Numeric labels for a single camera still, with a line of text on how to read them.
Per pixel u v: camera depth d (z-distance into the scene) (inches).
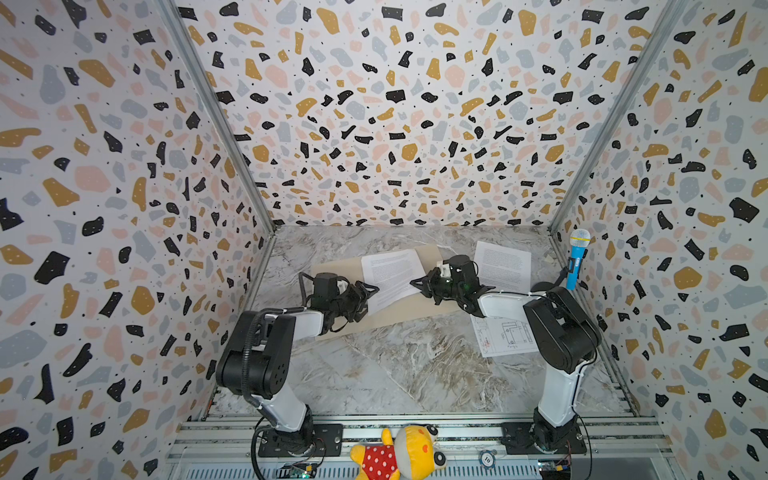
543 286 40.9
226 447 29.3
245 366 16.4
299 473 27.8
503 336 36.4
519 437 29.3
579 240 32.9
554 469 28.2
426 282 33.0
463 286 30.3
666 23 28.4
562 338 20.3
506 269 43.3
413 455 26.0
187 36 28.8
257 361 18.3
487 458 28.2
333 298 31.1
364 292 33.1
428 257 44.0
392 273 40.3
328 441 28.9
